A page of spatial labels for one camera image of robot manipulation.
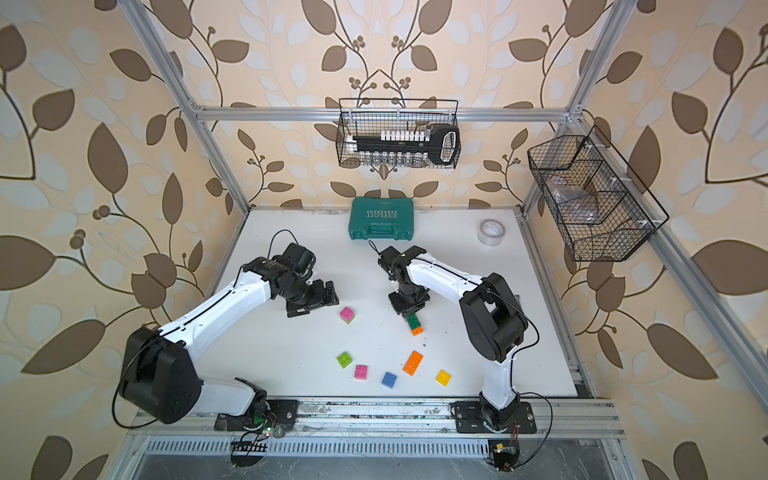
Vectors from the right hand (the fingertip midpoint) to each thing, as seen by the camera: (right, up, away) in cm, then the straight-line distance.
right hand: (409, 311), depth 88 cm
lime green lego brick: (-19, -4, +3) cm, 19 cm away
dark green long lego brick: (+1, -2, -2) cm, 3 cm away
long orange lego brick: (+1, -13, -6) cm, 14 cm away
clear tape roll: (+33, +24, +25) cm, 47 cm away
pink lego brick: (-19, -1, +1) cm, 19 cm away
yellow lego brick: (+9, -16, -8) cm, 20 cm away
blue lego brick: (-6, -16, -10) cm, 20 cm away
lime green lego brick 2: (-18, -12, -6) cm, 23 cm away
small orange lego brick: (+2, -6, -2) cm, 6 cm away
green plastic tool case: (-9, +29, +23) cm, 39 cm away
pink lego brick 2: (-13, -15, -8) cm, 21 cm away
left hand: (-24, +4, -6) cm, 25 cm away
